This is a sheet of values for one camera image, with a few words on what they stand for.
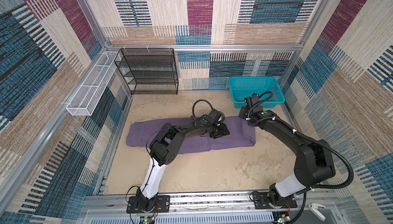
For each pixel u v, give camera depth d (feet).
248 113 2.21
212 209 2.39
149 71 3.62
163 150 1.83
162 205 2.41
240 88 4.03
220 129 2.79
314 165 1.45
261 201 2.40
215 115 2.56
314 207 2.30
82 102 2.30
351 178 1.29
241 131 2.86
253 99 2.25
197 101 3.00
